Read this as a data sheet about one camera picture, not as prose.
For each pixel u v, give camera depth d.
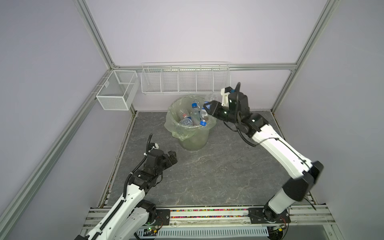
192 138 0.80
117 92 0.98
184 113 0.93
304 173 0.42
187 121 0.79
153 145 0.70
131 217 0.57
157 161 0.58
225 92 0.64
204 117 0.72
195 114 0.88
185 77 0.99
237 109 0.52
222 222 0.74
